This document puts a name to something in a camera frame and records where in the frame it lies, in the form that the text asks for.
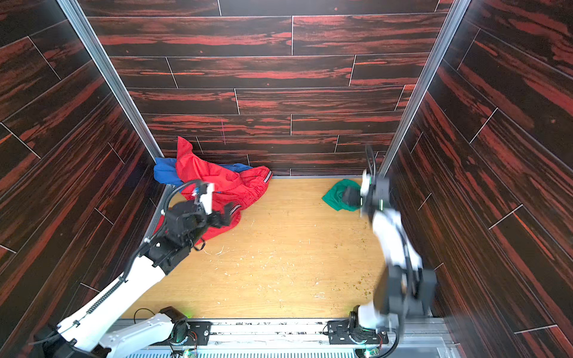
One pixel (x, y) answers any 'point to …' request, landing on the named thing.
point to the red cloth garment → (235, 187)
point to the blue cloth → (166, 169)
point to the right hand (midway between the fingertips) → (359, 195)
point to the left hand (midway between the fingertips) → (219, 201)
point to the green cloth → (334, 197)
